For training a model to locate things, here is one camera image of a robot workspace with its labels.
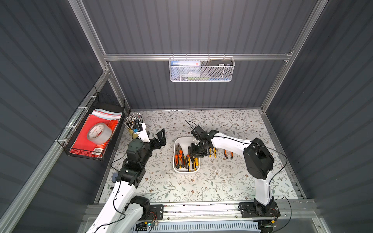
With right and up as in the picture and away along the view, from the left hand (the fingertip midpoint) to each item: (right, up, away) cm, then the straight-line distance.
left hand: (157, 131), depth 71 cm
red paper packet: (-35, -6, -3) cm, 36 cm away
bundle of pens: (-19, +7, +20) cm, 28 cm away
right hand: (+16, -17, +17) cm, 29 cm away
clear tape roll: (-27, -1, -3) cm, 27 cm away
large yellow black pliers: (+19, -20, +18) cm, 33 cm away
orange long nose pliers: (+9, -18, +20) cm, 28 cm away
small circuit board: (-9, -48, +1) cm, 49 cm away
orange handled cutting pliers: (+39, -16, +22) cm, 48 cm away
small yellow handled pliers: (+32, -15, +23) cm, 42 cm away
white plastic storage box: (+12, -9, +27) cm, 31 cm away
